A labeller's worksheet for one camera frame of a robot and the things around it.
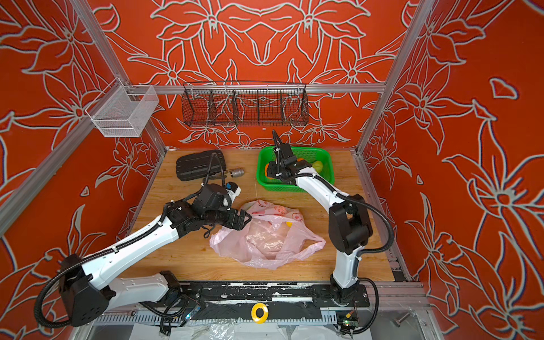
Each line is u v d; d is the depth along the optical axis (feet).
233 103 3.30
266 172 2.95
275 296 2.44
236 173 3.40
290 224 2.79
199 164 3.49
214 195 1.87
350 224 1.58
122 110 3.02
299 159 2.29
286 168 2.20
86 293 1.23
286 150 2.28
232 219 2.12
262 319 2.24
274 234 2.88
